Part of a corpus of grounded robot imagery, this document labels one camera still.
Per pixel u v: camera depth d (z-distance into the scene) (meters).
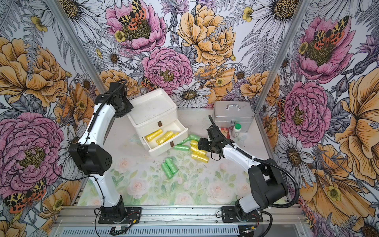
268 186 0.44
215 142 0.69
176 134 0.91
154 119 0.85
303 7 0.72
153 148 0.83
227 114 0.98
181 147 0.97
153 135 0.93
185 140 1.00
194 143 0.99
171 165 0.89
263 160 0.48
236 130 0.99
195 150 0.96
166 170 0.87
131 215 0.74
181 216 0.76
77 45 0.84
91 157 0.49
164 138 0.89
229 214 0.74
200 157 0.92
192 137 0.99
